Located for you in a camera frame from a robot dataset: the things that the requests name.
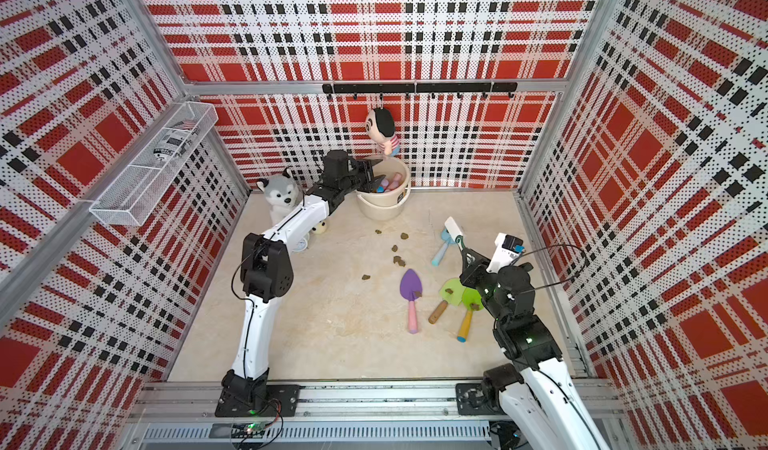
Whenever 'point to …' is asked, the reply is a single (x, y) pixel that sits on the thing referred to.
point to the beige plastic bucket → (390, 204)
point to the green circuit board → (252, 430)
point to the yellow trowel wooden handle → (384, 182)
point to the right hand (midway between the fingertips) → (468, 251)
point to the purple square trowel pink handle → (398, 180)
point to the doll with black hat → (380, 127)
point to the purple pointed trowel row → (411, 289)
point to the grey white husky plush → (282, 194)
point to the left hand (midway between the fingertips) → (390, 159)
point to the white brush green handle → (455, 232)
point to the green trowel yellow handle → (472, 300)
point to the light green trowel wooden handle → (451, 291)
